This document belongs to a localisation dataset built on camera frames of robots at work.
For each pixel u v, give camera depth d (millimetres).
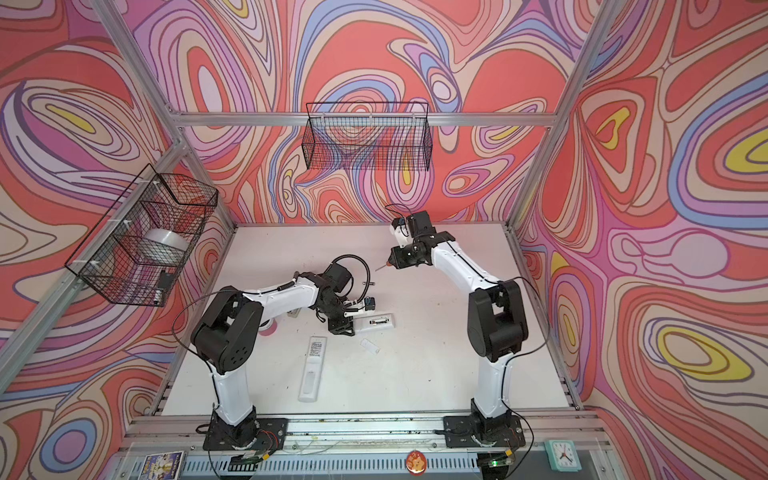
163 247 704
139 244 690
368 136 974
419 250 685
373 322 908
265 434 734
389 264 916
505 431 677
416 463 693
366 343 885
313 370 822
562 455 690
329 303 732
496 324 515
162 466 678
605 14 692
